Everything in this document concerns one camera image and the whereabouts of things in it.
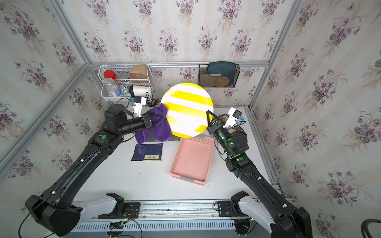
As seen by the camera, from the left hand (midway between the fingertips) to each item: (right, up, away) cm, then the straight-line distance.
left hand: (166, 120), depth 65 cm
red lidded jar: (-41, +29, +27) cm, 57 cm away
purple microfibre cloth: (-3, -3, 0) cm, 4 cm away
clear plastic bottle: (-36, +19, +21) cm, 46 cm away
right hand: (+18, +3, -1) cm, 18 cm away
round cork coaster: (+31, +26, +31) cm, 51 cm away
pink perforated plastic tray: (+12, -24, +26) cm, 37 cm away
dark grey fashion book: (-7, -8, +1) cm, 11 cm away
